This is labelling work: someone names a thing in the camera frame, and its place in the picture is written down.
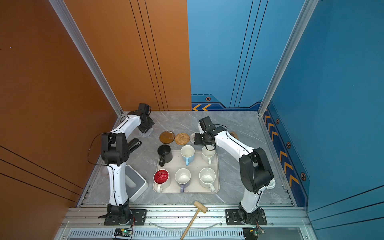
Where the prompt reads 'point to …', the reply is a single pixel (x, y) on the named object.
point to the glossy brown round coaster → (167, 137)
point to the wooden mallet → (200, 207)
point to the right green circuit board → (250, 233)
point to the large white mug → (207, 176)
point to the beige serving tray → (155, 189)
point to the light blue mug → (187, 153)
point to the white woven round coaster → (192, 138)
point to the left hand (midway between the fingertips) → (150, 124)
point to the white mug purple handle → (183, 176)
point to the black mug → (165, 152)
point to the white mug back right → (208, 152)
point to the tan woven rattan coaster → (182, 139)
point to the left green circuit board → (122, 232)
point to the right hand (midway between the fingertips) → (195, 141)
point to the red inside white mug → (160, 177)
